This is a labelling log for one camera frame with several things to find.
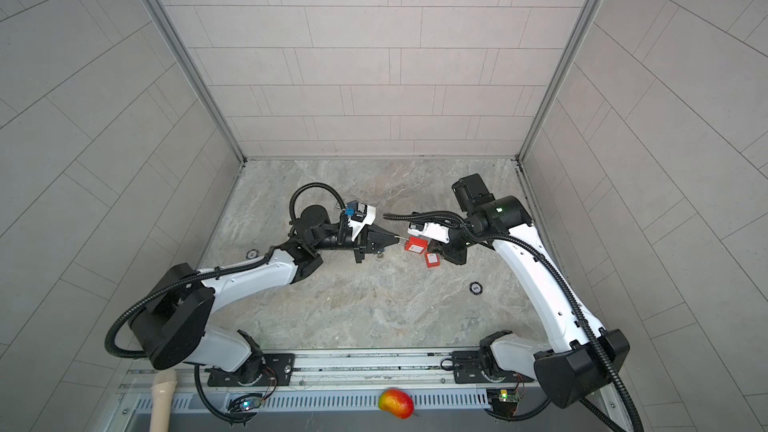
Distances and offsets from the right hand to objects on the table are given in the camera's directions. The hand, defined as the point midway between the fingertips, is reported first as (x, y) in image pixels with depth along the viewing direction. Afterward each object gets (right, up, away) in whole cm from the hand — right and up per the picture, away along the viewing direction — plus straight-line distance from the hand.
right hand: (432, 244), depth 71 cm
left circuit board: (-42, -34, -6) cm, 54 cm away
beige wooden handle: (-60, -31, -5) cm, 68 cm away
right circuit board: (+16, -36, -3) cm, 39 cm away
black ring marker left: (-53, -7, +20) cm, 57 cm away
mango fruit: (-9, -33, -7) cm, 35 cm away
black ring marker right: (+14, -16, +14) cm, 25 cm away
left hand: (-7, +1, -3) cm, 8 cm away
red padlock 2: (+2, -9, +18) cm, 20 cm away
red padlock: (-4, +1, -4) cm, 6 cm away
